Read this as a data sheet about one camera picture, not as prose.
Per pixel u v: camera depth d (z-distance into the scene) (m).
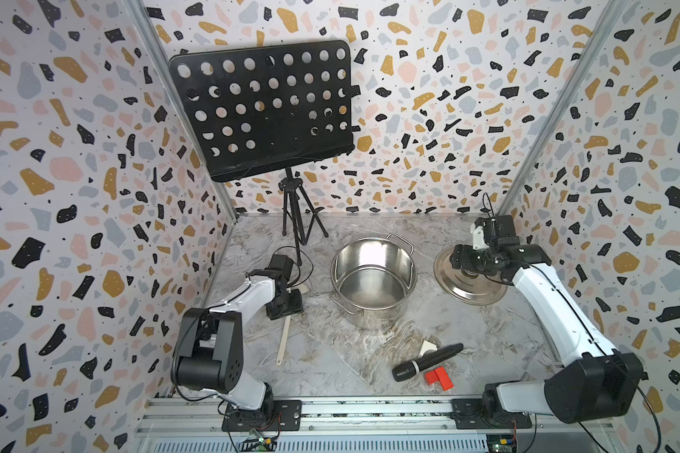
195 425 0.73
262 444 0.71
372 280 1.00
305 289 0.95
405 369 0.78
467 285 0.99
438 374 0.81
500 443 0.72
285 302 0.77
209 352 0.44
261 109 0.66
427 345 0.84
